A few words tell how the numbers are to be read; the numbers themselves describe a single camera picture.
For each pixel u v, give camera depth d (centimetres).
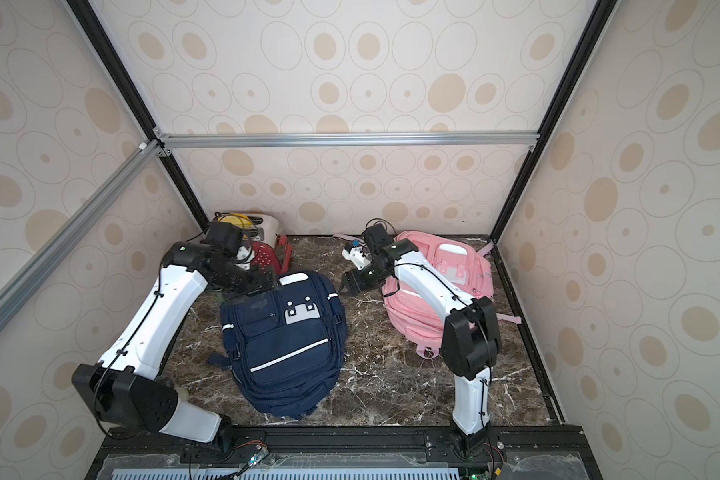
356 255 80
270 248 95
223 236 59
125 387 39
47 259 59
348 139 92
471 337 49
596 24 69
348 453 73
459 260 106
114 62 75
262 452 72
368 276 74
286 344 87
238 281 64
